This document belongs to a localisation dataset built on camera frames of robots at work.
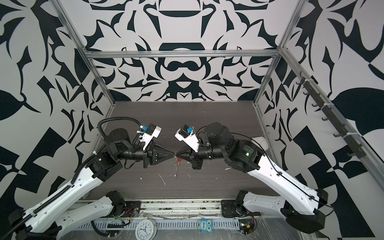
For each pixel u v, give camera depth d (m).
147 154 0.50
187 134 0.47
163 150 0.55
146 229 0.66
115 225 0.73
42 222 0.39
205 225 0.69
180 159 0.56
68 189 0.43
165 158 0.55
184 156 0.56
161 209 0.76
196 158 0.49
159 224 0.71
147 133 0.52
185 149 0.53
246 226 0.71
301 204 0.38
